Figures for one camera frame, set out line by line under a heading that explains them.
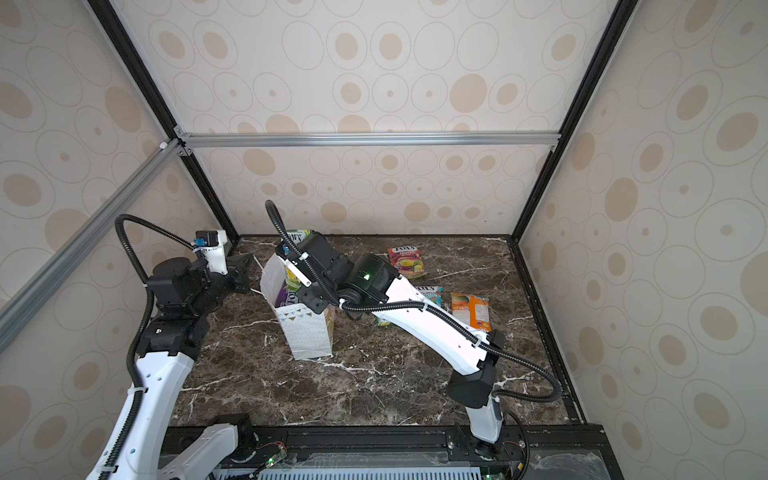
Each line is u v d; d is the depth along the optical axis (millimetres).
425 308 427
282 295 856
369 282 427
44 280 549
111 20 683
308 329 774
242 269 610
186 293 506
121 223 457
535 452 730
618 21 689
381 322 939
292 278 674
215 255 591
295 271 479
